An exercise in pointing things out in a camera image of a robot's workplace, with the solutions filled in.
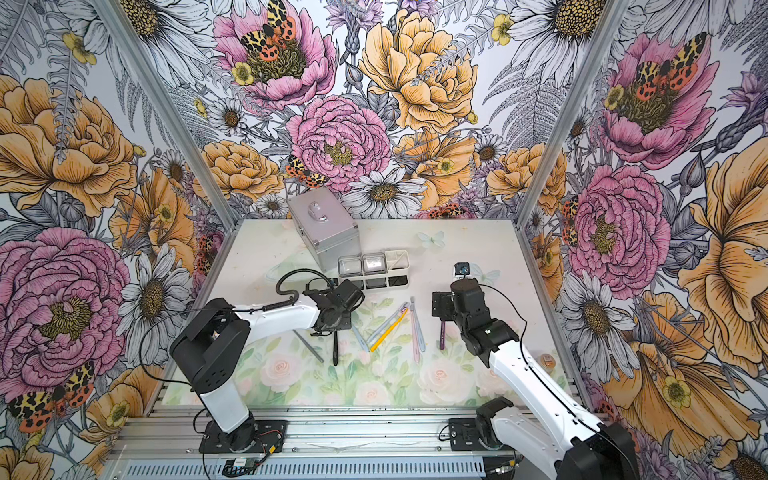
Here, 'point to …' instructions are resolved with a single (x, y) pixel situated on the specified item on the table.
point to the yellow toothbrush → (386, 336)
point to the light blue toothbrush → (355, 330)
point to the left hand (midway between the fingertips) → (335, 326)
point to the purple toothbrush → (442, 335)
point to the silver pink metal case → (328, 227)
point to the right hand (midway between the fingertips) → (449, 300)
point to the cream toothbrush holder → (377, 270)
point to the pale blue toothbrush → (418, 325)
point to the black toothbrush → (335, 349)
